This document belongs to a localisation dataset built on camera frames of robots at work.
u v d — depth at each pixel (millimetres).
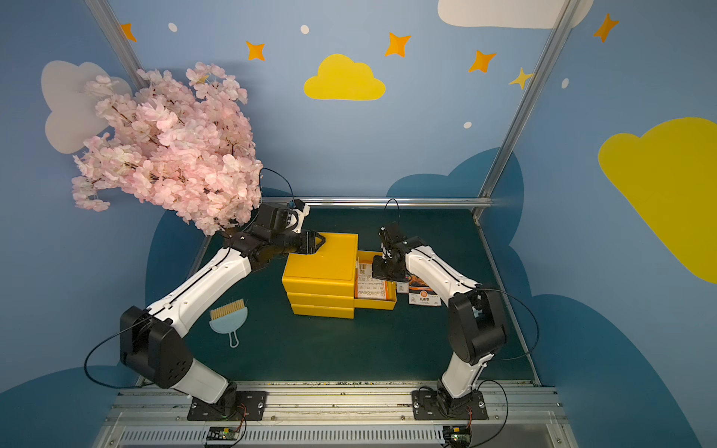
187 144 505
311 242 729
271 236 618
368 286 902
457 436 730
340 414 735
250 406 750
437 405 743
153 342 419
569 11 688
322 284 761
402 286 979
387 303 825
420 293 965
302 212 745
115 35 719
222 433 718
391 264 676
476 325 468
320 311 860
